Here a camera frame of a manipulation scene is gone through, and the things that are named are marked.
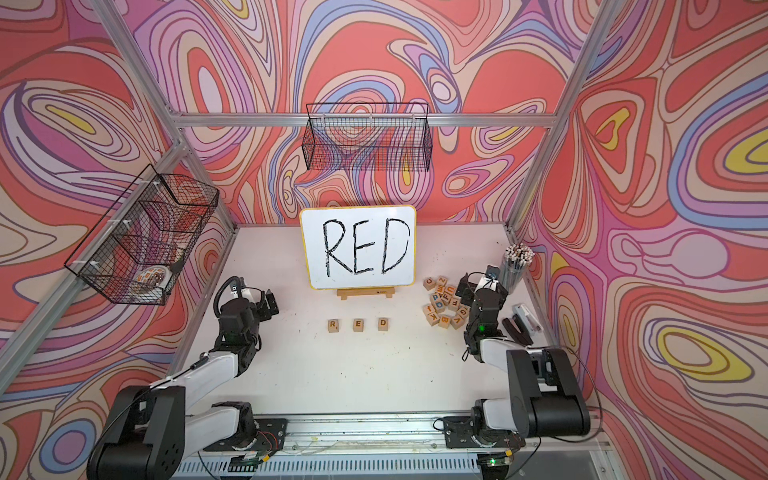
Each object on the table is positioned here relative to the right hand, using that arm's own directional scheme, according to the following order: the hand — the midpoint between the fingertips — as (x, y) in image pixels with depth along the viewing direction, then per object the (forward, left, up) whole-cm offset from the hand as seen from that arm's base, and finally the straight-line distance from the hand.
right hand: (481, 283), depth 89 cm
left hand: (-2, +68, 0) cm, 68 cm away
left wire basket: (-1, +92, +20) cm, 94 cm away
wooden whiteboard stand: (+2, +43, -6) cm, 43 cm away
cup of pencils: (+3, -10, +5) cm, 12 cm away
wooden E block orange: (-8, +38, -8) cm, 40 cm away
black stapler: (-10, -12, -10) cm, 18 cm away
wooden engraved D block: (-8, +30, -9) cm, 32 cm away
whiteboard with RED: (+10, +36, +7) cm, 38 cm away
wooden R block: (-8, +46, -9) cm, 47 cm away
